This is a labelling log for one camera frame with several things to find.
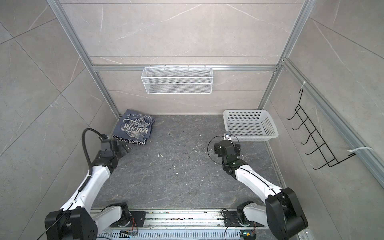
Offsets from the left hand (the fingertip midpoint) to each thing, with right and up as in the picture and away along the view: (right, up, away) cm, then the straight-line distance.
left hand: (117, 144), depth 83 cm
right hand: (+63, +1, +4) cm, 63 cm away
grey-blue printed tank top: (+1, +10, +22) cm, 24 cm away
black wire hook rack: (+99, -4, -25) cm, 102 cm away
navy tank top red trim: (+6, +3, +16) cm, 17 cm away
